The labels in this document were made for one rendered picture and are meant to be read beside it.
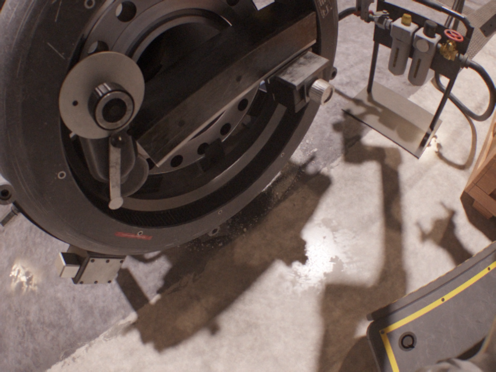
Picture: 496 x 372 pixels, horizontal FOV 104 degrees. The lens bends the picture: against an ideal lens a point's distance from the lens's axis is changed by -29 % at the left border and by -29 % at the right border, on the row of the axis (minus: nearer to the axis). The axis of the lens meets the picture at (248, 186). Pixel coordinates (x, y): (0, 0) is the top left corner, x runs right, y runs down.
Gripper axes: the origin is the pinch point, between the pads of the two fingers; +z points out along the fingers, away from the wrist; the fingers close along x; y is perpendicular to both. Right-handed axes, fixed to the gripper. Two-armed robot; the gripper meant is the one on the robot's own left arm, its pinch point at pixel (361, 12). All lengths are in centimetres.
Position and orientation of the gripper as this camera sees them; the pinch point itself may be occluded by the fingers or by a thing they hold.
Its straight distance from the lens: 107.3
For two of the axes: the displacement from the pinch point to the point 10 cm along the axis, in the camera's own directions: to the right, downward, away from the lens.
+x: -2.4, -8.2, 5.2
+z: 1.7, 4.9, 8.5
